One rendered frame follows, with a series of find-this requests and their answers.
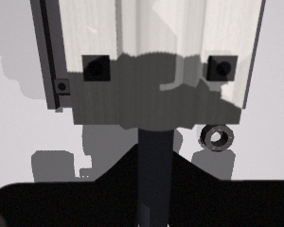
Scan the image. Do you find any dark grey metal shaft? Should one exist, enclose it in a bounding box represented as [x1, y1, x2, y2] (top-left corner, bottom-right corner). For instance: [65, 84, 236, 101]
[138, 129, 174, 227]

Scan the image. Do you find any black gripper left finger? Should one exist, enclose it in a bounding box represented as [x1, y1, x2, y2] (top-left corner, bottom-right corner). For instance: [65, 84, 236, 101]
[0, 144, 138, 227]

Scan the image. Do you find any dark grey ring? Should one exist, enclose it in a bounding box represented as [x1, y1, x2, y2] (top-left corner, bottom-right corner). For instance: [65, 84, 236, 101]
[201, 125, 235, 152]

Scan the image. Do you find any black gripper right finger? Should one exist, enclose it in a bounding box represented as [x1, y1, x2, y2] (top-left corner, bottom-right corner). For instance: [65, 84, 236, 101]
[169, 151, 284, 227]

